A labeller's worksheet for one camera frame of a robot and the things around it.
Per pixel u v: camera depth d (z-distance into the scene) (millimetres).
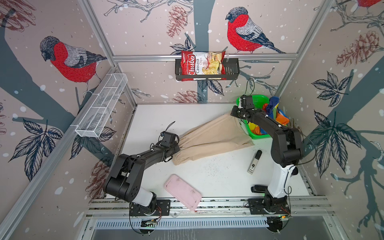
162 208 730
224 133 997
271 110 951
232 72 944
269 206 662
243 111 761
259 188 799
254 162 857
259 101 1183
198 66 878
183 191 763
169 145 728
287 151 526
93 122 713
